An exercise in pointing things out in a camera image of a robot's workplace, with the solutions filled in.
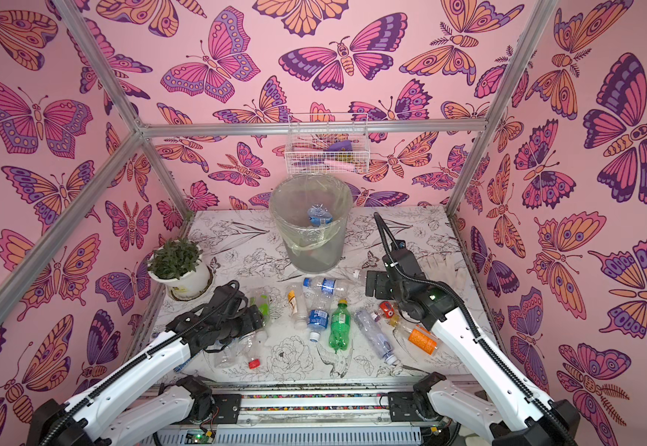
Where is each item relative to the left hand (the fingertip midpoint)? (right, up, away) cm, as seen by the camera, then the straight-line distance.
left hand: (257, 319), depth 82 cm
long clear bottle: (+36, -6, +2) cm, 36 cm away
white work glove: (+67, +11, +20) cm, 71 cm away
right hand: (+37, +13, -6) cm, 39 cm away
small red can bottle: (+40, +2, +5) cm, 40 cm away
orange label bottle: (+48, -5, -2) cm, 49 cm away
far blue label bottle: (+19, +8, +10) cm, 23 cm away
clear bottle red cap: (-5, -10, +1) cm, 12 cm away
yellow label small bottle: (+11, +3, +4) cm, 12 cm away
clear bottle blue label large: (+18, +32, +15) cm, 39 cm away
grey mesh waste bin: (+16, +21, +1) cm, 26 cm away
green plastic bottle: (+25, -4, +4) cm, 26 cm away
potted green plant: (-24, +16, +1) cm, 29 cm away
